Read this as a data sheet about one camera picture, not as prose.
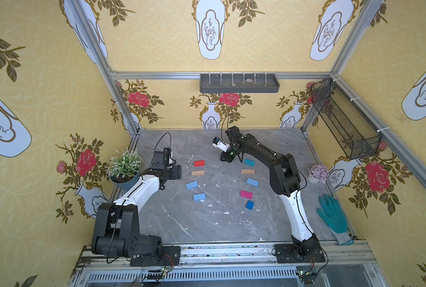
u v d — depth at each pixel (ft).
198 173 3.26
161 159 2.31
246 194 3.05
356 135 2.70
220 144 3.04
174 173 2.69
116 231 1.36
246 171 3.23
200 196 2.96
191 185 3.12
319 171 2.91
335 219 2.81
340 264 2.56
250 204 2.88
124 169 2.67
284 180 2.00
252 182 3.11
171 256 2.40
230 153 2.91
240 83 3.00
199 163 3.48
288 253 2.40
